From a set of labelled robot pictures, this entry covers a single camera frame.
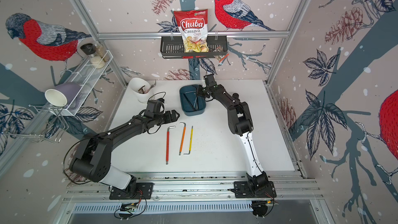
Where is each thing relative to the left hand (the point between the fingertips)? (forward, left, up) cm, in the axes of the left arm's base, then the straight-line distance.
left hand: (176, 113), depth 91 cm
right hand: (+20, -10, -3) cm, 23 cm away
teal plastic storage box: (+14, -8, -10) cm, 19 cm away
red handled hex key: (-14, +5, -10) cm, 18 cm away
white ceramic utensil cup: (+20, +27, 0) cm, 33 cm away
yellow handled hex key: (-13, -9, -10) cm, 19 cm away
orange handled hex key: (-11, -4, -11) cm, 16 cm away
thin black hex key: (+16, -5, -10) cm, 20 cm away
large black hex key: (+12, -8, -10) cm, 18 cm away
